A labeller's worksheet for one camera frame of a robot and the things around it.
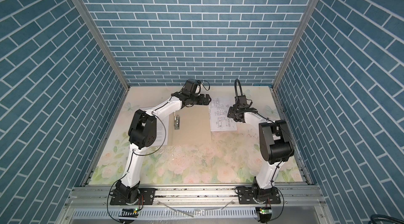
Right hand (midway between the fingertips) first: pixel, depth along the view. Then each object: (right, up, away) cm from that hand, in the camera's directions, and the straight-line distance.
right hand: (233, 111), depth 100 cm
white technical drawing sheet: (-10, -1, +6) cm, 11 cm away
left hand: (-18, +8, 0) cm, 20 cm away
